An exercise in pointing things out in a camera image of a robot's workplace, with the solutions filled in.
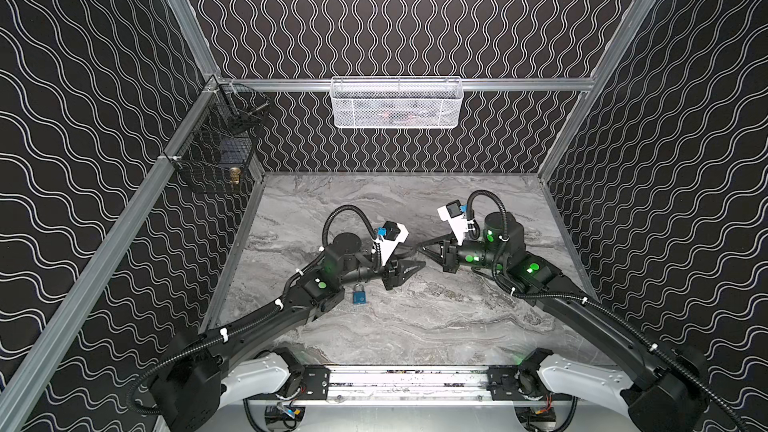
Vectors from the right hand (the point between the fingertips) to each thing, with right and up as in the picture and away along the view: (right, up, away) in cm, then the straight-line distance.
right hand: (418, 247), depth 69 cm
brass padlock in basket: (-49, +18, +13) cm, 54 cm away
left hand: (+2, -2, -3) cm, 4 cm away
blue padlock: (-15, -17, +20) cm, 31 cm away
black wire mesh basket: (-62, +27, +26) cm, 72 cm away
